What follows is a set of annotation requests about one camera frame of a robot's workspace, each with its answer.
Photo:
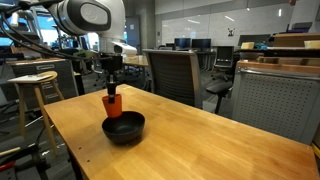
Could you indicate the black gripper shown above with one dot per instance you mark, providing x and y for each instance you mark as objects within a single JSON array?
[{"x": 111, "y": 62}]

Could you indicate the orange plastic cup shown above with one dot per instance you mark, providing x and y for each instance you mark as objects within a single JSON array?
[{"x": 113, "y": 108}]

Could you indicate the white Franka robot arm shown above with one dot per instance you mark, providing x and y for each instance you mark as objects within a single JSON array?
[{"x": 90, "y": 16}]

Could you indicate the black bowl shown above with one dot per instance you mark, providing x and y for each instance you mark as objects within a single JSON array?
[{"x": 124, "y": 129}]

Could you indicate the grey rolling office chair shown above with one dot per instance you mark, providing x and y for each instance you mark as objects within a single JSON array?
[{"x": 97, "y": 68}]

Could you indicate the long wooden office table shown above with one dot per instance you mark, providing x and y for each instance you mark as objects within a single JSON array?
[{"x": 136, "y": 61}]

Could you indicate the grey drawer cabinet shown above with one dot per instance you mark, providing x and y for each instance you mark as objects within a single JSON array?
[{"x": 63, "y": 80}]

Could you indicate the grey mesh office chair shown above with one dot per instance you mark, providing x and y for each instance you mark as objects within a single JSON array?
[{"x": 173, "y": 78}]

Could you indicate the round wooden stool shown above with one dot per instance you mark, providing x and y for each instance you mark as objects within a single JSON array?
[{"x": 39, "y": 96}]

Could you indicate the white paper sheet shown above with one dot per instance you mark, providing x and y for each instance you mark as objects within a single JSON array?
[{"x": 30, "y": 78}]

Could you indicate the computer monitor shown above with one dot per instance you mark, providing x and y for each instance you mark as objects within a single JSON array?
[
  {"x": 201, "y": 43},
  {"x": 182, "y": 43}
]

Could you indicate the black mesh office chair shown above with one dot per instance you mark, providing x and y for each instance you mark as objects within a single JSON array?
[{"x": 224, "y": 56}]

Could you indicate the white bottle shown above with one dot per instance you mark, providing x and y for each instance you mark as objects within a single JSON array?
[{"x": 14, "y": 20}]

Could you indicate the yellow foam block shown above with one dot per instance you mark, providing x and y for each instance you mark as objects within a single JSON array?
[
  {"x": 312, "y": 44},
  {"x": 247, "y": 45}
]

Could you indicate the wide dark monitor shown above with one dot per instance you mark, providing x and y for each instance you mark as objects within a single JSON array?
[{"x": 253, "y": 39}]

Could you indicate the perforated grey metal panel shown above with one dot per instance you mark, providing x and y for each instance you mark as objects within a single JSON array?
[{"x": 276, "y": 103}]

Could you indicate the wooden cart top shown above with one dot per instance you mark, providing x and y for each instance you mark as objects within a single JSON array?
[{"x": 280, "y": 66}]

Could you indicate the wooden shelf box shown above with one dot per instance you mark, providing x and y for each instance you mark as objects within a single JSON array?
[{"x": 295, "y": 39}]

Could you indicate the small wall poster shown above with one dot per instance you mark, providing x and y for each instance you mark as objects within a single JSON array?
[{"x": 231, "y": 32}]

